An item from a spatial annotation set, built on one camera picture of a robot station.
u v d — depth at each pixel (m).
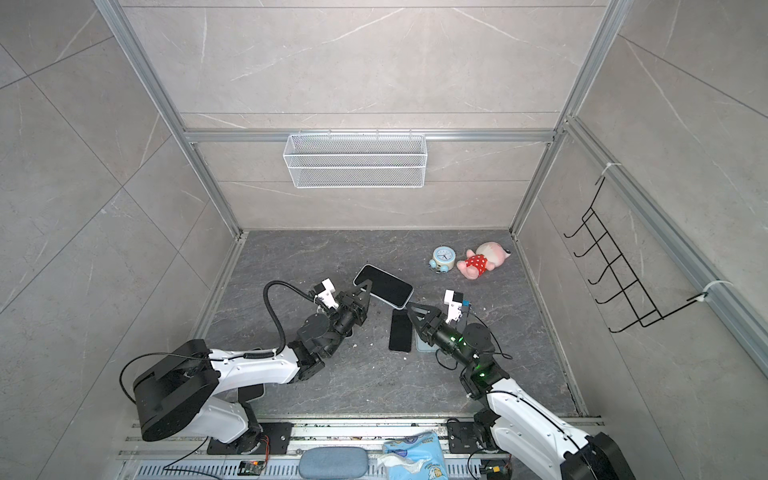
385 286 0.74
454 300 0.71
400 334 0.91
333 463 0.68
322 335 0.58
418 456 0.66
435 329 0.66
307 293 0.73
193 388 0.42
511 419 0.53
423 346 0.90
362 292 0.74
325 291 0.73
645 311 0.58
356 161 1.01
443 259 1.07
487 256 1.04
